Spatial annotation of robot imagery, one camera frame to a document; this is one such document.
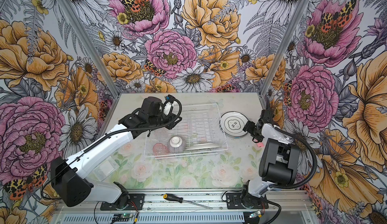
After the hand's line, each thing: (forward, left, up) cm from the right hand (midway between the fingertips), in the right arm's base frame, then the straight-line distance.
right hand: (248, 134), depth 92 cm
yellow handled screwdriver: (-32, +40, -4) cm, 51 cm away
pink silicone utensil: (-4, -8, -6) cm, 11 cm away
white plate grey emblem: (+11, +7, -4) cm, 14 cm away
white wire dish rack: (+7, +29, -4) cm, 30 cm away
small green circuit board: (-38, +67, -6) cm, 77 cm away
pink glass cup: (-11, +50, +6) cm, 52 cm away
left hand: (-2, +40, +18) cm, 44 cm away
